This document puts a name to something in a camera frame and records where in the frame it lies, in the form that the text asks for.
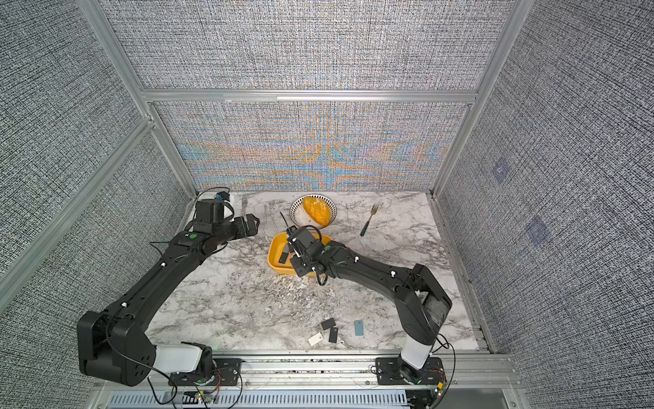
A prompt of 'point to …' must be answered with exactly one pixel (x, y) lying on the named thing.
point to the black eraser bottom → (333, 335)
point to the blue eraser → (358, 328)
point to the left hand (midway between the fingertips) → (251, 219)
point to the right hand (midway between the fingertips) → (300, 253)
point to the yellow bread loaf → (318, 209)
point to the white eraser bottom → (315, 339)
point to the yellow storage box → (276, 244)
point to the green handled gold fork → (373, 212)
